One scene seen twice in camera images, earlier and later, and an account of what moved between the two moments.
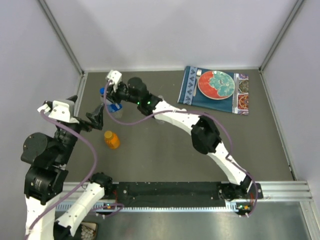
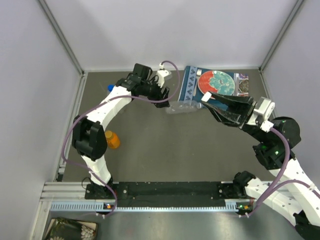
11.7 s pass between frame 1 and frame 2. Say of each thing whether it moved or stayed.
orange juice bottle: stayed
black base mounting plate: stayed
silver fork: stayed
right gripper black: moved
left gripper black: moved
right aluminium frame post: stayed
